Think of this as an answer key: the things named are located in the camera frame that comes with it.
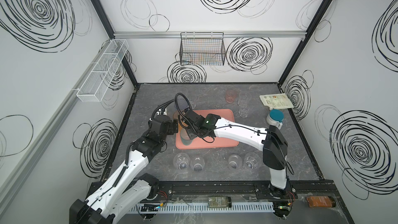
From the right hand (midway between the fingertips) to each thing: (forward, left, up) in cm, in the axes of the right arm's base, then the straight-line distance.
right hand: (189, 131), depth 82 cm
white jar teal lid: (+13, -52, -7) cm, 54 cm away
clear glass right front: (+23, -35, -11) cm, 43 cm away
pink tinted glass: (+34, -27, -10) cm, 45 cm away
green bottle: (-30, -15, -8) cm, 35 cm away
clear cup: (-12, +4, -11) cm, 17 cm away
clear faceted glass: (+25, 0, -10) cm, 27 cm away
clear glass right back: (+32, -37, -9) cm, 50 cm away
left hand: (+3, +11, +7) cm, 13 cm away
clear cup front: (-13, -5, -12) cm, 18 cm away
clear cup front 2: (-12, -25, -11) cm, 30 cm away
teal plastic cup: (-7, +1, +4) cm, 8 cm away
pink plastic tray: (-10, -15, +9) cm, 20 cm away
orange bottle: (-29, -60, -9) cm, 68 cm away
